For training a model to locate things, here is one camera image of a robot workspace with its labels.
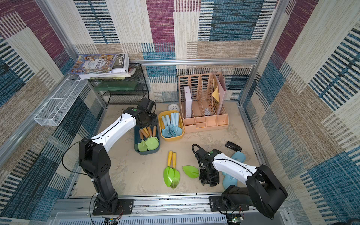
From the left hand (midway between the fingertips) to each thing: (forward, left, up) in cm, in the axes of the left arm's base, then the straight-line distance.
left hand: (154, 121), depth 90 cm
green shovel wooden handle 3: (+1, +8, -11) cm, 13 cm away
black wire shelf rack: (+18, +16, +10) cm, 26 cm away
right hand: (-33, -29, -15) cm, 47 cm away
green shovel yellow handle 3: (-26, -23, -16) cm, 39 cm away
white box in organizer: (+17, -22, +6) cm, 29 cm away
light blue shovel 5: (-17, -54, -16) cm, 58 cm away
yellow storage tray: (+6, -17, -12) cm, 22 cm away
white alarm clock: (+25, -11, -12) cm, 29 cm away
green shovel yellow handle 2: (-31, -14, -14) cm, 37 cm away
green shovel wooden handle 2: (-10, +9, -14) cm, 20 cm away
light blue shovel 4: (+1, -9, -12) cm, 15 cm away
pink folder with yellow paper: (+15, -42, +11) cm, 46 cm away
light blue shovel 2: (-1, -6, -11) cm, 12 cm away
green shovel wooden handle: (-8, +2, -13) cm, 15 cm away
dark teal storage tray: (-4, +14, -12) cm, 19 cm away
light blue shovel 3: (+7, -11, -10) cm, 17 cm away
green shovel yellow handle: (-28, -9, -14) cm, 32 cm away
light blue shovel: (+1, -15, -13) cm, 20 cm away
